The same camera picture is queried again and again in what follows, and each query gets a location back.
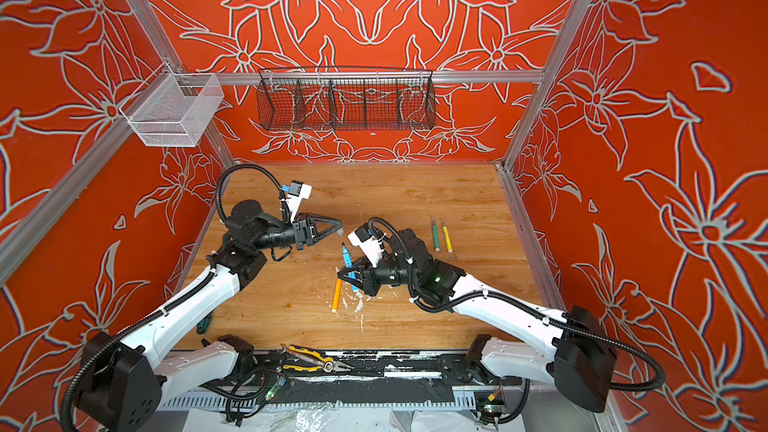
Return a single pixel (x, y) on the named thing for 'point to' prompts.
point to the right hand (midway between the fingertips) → (337, 276)
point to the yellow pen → (447, 240)
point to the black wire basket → (346, 98)
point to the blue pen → (349, 264)
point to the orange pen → (337, 295)
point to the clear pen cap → (340, 232)
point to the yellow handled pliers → (328, 365)
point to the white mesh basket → (173, 109)
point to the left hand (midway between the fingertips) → (338, 226)
